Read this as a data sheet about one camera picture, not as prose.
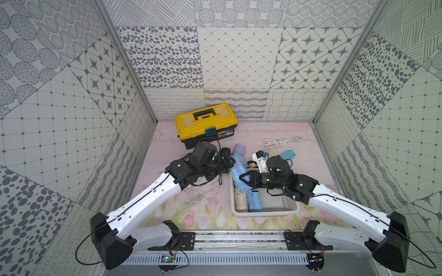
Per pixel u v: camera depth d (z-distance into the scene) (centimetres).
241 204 80
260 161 67
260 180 64
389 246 38
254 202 80
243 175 70
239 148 104
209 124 97
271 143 107
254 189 83
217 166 62
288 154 101
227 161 65
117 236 38
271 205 83
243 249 73
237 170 73
